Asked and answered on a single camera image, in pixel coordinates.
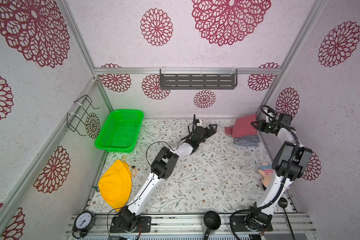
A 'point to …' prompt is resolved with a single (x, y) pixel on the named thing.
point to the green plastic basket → (120, 131)
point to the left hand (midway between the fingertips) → (213, 128)
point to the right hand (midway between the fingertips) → (254, 120)
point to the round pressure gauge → (84, 221)
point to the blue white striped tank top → (253, 140)
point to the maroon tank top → (242, 126)
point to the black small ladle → (283, 203)
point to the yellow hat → (115, 185)
